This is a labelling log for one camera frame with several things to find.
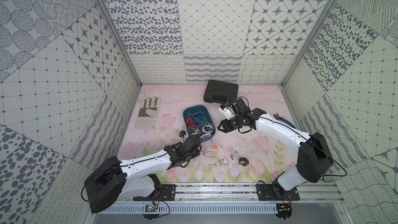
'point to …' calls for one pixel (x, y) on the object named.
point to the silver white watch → (207, 128)
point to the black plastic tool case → (221, 92)
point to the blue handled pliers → (281, 118)
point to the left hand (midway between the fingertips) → (202, 151)
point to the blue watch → (200, 117)
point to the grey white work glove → (148, 109)
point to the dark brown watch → (243, 162)
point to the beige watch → (209, 156)
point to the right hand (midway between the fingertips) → (222, 128)
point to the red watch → (192, 122)
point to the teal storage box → (187, 113)
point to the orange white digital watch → (216, 144)
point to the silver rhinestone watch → (221, 162)
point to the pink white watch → (205, 135)
